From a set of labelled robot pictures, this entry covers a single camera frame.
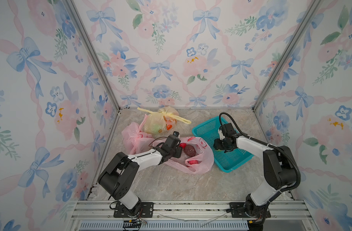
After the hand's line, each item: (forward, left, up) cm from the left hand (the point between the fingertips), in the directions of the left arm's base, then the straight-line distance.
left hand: (179, 147), depth 92 cm
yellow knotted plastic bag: (+19, +10, +5) cm, 22 cm away
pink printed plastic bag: (-12, -13, +5) cm, 18 cm away
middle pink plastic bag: (+1, +26, +9) cm, 27 cm away
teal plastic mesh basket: (-6, -32, -6) cm, 33 cm away
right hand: (+3, -27, -2) cm, 27 cm away
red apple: (+2, -2, 0) cm, 3 cm away
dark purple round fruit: (-2, -7, +1) cm, 7 cm away
